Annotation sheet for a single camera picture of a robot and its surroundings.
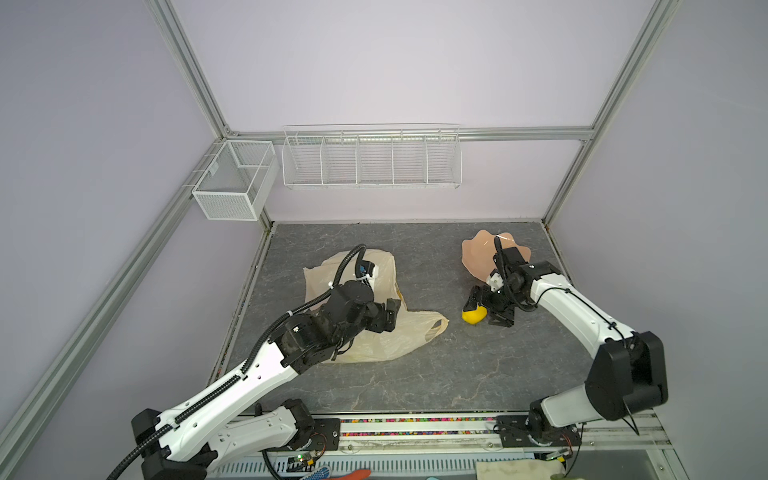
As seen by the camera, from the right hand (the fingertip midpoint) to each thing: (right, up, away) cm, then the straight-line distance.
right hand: (477, 316), depth 83 cm
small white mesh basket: (-77, +41, +15) cm, 88 cm away
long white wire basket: (-31, +50, +15) cm, 61 cm away
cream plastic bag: (-18, -4, +2) cm, 19 cm away
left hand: (-26, +6, -14) cm, 30 cm away
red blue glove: (-40, -34, -14) cm, 54 cm away
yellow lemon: (+1, -2, +6) cm, 6 cm away
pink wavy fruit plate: (+7, +18, +25) cm, 31 cm away
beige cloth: (+6, -32, -15) cm, 36 cm away
